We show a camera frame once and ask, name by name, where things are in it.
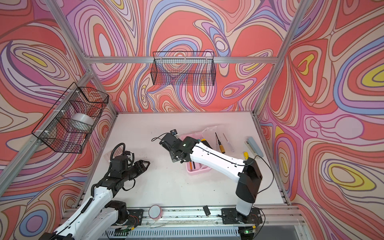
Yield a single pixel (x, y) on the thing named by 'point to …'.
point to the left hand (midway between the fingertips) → (149, 163)
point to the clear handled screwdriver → (230, 145)
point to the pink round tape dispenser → (155, 212)
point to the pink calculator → (118, 151)
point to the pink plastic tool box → (208, 134)
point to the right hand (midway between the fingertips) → (183, 154)
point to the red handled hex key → (191, 167)
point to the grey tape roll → (83, 118)
